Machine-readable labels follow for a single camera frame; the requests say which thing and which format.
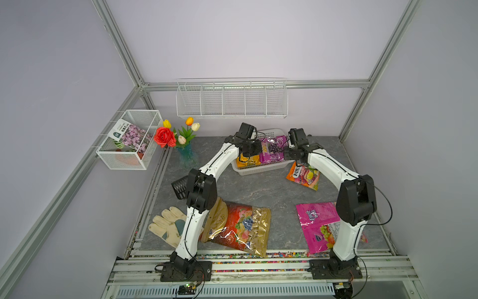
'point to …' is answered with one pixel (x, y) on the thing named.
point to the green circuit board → (187, 289)
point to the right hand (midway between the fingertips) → (289, 149)
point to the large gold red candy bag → (238, 226)
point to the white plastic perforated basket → (266, 167)
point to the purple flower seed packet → (130, 135)
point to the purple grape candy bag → (272, 149)
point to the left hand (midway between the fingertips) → (264, 150)
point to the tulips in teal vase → (183, 141)
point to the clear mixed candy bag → (363, 238)
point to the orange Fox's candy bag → (305, 175)
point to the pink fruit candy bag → (315, 218)
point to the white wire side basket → (117, 155)
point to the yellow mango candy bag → (243, 161)
